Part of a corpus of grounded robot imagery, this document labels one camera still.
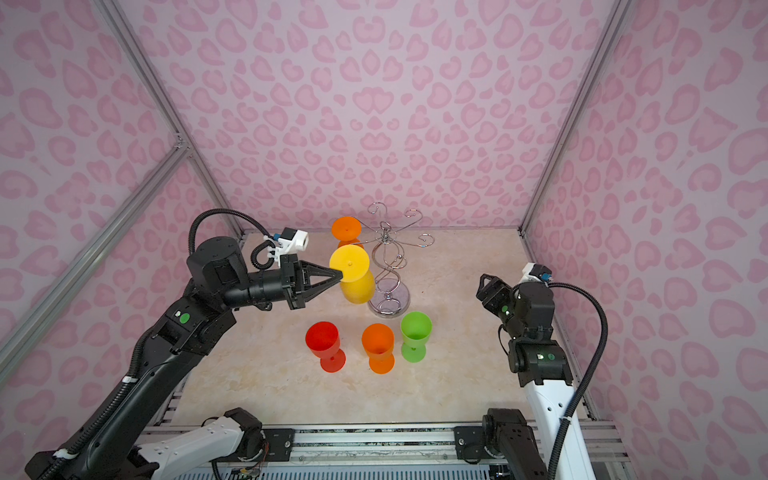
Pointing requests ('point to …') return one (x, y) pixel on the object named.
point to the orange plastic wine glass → (378, 341)
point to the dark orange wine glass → (347, 230)
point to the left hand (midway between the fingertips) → (339, 274)
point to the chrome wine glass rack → (391, 295)
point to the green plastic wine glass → (416, 330)
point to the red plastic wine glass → (323, 340)
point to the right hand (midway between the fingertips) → (491, 280)
